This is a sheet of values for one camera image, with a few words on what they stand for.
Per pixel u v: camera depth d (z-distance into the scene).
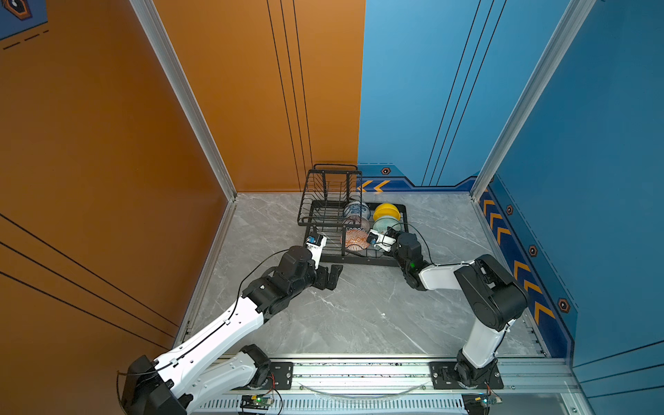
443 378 0.72
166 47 0.76
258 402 0.71
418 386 0.73
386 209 1.02
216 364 0.56
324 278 0.66
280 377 0.74
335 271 0.67
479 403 0.70
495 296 0.49
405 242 0.73
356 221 0.79
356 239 1.01
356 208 1.09
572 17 0.71
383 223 1.02
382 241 0.83
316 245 0.66
